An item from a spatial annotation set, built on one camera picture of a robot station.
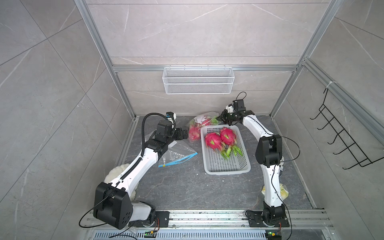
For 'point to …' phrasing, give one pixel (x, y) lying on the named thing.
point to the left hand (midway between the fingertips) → (182, 126)
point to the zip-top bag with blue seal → (175, 152)
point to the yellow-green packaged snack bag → (284, 192)
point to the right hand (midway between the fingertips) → (216, 117)
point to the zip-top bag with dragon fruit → (194, 125)
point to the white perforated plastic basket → (215, 163)
